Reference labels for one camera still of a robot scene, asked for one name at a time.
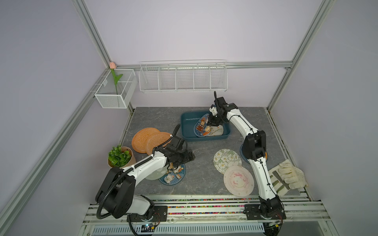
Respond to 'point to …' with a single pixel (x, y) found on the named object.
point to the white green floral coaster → (223, 157)
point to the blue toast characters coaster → (201, 129)
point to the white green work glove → (284, 176)
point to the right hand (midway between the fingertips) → (207, 123)
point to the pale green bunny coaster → (158, 173)
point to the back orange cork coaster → (140, 138)
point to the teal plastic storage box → (189, 120)
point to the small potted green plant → (120, 157)
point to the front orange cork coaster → (156, 139)
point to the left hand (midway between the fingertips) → (190, 160)
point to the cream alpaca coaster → (216, 131)
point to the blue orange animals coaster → (173, 176)
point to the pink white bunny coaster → (238, 181)
